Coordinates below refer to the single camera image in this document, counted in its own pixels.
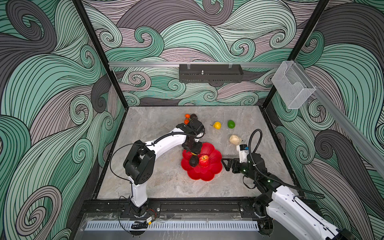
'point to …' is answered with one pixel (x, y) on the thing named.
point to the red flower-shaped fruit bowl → (207, 174)
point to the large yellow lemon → (194, 154)
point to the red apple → (203, 161)
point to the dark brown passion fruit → (193, 117)
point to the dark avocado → (194, 160)
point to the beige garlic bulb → (235, 139)
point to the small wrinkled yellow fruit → (216, 125)
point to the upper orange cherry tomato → (187, 116)
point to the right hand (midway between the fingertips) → (227, 160)
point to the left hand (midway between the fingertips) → (196, 149)
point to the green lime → (231, 124)
